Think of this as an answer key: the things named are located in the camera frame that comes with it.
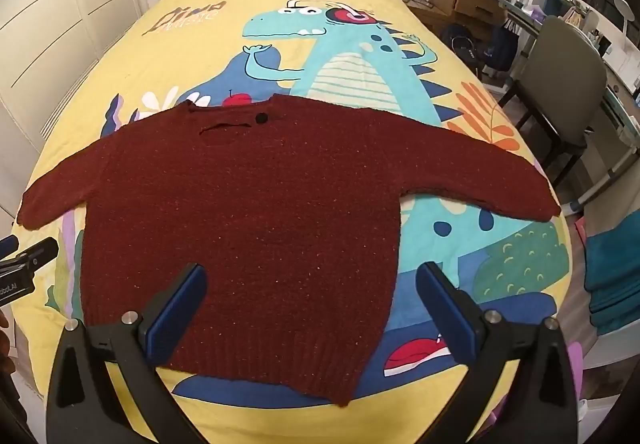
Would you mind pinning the white wardrobe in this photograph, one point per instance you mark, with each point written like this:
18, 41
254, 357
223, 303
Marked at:
60, 23

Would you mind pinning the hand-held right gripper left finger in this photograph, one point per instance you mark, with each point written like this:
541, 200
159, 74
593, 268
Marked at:
177, 314

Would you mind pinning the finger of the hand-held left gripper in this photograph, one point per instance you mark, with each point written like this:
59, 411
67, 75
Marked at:
42, 251
9, 245

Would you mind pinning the white round desk lamp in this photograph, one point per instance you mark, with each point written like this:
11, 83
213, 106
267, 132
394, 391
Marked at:
621, 6

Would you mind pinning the dark backpack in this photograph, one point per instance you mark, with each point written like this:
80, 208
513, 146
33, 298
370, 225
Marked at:
462, 48

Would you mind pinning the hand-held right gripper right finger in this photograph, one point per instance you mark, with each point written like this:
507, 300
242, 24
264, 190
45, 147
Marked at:
447, 314

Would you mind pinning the grey-green chair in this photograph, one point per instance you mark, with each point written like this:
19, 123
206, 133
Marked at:
560, 68

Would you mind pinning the dark red knitted sweater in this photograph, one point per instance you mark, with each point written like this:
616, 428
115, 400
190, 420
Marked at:
240, 204

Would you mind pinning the navy blue bag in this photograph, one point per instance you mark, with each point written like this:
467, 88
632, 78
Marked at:
501, 46

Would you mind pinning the folded teal towels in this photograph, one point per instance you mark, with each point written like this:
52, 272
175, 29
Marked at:
615, 274

